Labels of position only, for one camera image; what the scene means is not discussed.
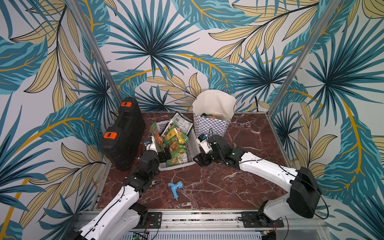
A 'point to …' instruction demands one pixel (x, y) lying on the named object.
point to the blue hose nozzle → (174, 188)
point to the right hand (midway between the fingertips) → (197, 154)
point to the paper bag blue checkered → (213, 110)
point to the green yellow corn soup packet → (175, 133)
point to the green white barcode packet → (184, 124)
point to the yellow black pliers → (154, 182)
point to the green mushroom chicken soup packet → (179, 156)
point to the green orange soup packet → (157, 136)
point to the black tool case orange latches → (123, 143)
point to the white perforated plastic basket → (192, 145)
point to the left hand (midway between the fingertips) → (160, 147)
